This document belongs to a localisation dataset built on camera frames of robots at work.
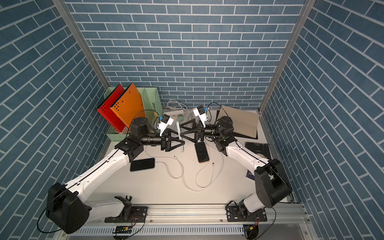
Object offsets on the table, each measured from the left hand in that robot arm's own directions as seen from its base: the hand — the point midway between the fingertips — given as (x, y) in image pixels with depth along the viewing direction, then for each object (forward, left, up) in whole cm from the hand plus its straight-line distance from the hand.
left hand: (185, 142), depth 67 cm
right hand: (+2, 0, +3) cm, 4 cm away
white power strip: (+43, +12, -26) cm, 52 cm away
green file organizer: (+44, +27, -14) cm, 53 cm away
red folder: (+22, +45, -4) cm, 50 cm away
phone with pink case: (+13, -9, -34) cm, 37 cm away
